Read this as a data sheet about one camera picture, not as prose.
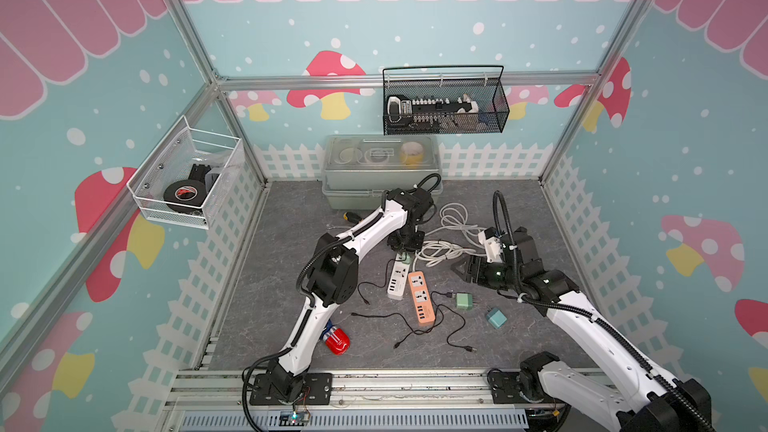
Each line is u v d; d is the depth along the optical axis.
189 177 0.74
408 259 0.91
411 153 1.04
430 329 0.84
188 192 0.70
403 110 0.89
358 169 0.97
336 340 0.79
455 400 0.74
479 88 0.92
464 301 0.87
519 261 0.59
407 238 0.80
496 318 0.83
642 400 0.40
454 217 1.06
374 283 0.92
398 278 0.92
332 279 0.58
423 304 0.85
